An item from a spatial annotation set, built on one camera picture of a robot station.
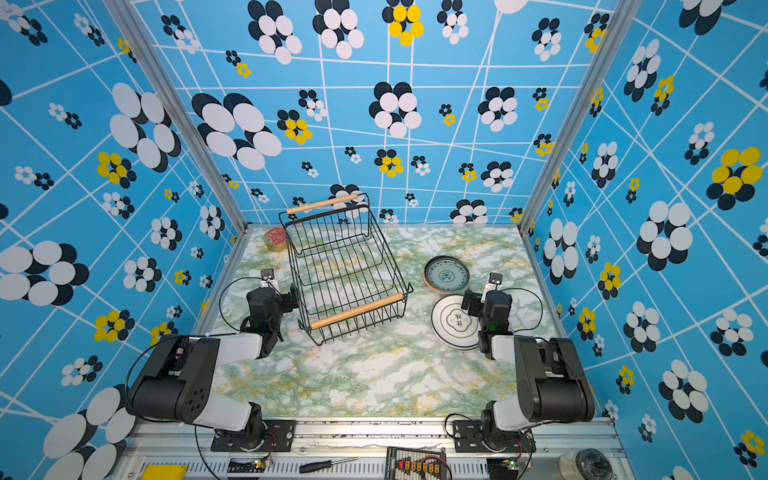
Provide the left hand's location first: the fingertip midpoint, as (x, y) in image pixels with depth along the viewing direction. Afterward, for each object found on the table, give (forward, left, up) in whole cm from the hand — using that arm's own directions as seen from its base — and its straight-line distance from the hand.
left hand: (278, 285), depth 93 cm
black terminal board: (-45, -40, -7) cm, 61 cm away
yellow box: (-47, +17, -7) cm, 50 cm away
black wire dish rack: (+5, -19, -7) cm, 21 cm away
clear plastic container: (-46, -77, +3) cm, 90 cm away
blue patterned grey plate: (+8, -54, -5) cm, 55 cm away
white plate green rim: (-10, -54, -6) cm, 56 cm away
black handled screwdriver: (-45, -20, -9) cm, 50 cm away
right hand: (-1, -66, -2) cm, 66 cm away
